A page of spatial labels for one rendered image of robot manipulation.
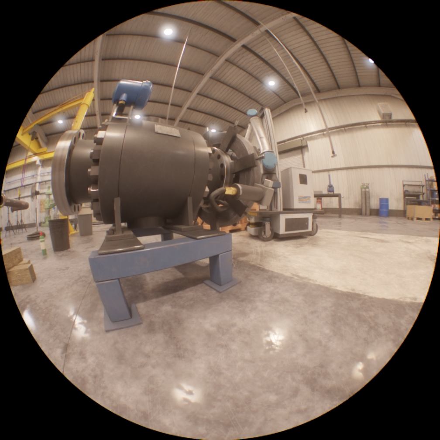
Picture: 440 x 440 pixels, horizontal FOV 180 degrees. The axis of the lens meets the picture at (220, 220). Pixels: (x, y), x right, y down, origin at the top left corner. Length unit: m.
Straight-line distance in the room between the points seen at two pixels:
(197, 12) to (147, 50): 3.07
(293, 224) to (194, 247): 1.23
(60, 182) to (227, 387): 0.82
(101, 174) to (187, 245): 0.42
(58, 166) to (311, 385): 0.99
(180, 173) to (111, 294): 0.53
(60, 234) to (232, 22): 8.71
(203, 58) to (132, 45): 3.86
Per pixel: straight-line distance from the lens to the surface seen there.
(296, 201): 1.67
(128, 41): 9.22
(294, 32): 8.76
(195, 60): 9.21
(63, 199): 0.73
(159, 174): 0.60
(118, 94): 0.78
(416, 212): 7.00
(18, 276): 1.25
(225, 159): 0.91
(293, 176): 1.70
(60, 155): 0.71
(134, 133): 0.64
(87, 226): 3.20
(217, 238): 0.57
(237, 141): 0.97
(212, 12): 8.18
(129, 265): 0.45
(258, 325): 0.48
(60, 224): 1.98
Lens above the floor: 0.36
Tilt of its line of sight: 4 degrees down
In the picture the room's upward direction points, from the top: 2 degrees counter-clockwise
